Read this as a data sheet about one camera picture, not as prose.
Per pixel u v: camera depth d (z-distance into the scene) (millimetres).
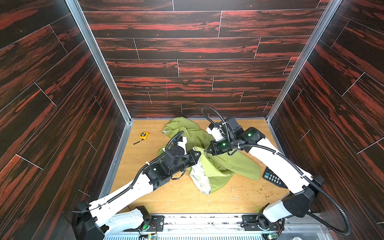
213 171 749
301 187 406
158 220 750
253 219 747
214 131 656
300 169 424
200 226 738
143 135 1078
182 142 652
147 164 556
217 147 627
